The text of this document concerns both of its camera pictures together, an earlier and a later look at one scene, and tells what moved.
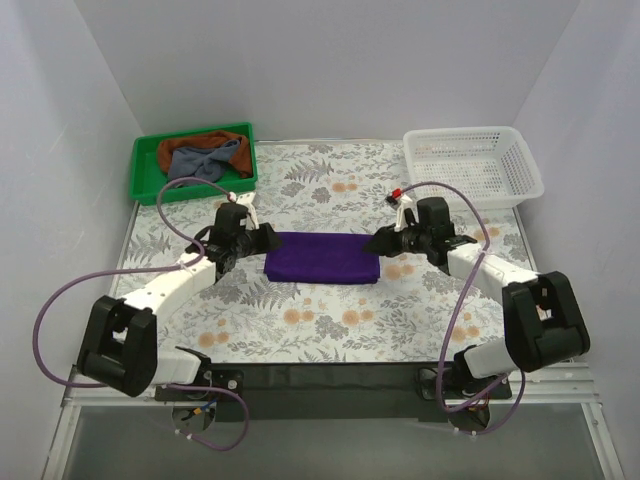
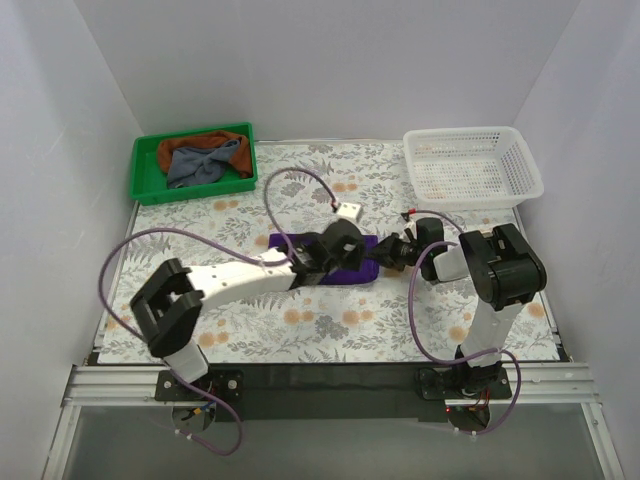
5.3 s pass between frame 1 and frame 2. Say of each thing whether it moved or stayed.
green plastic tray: stayed
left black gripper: moved
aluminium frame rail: stayed
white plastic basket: stayed
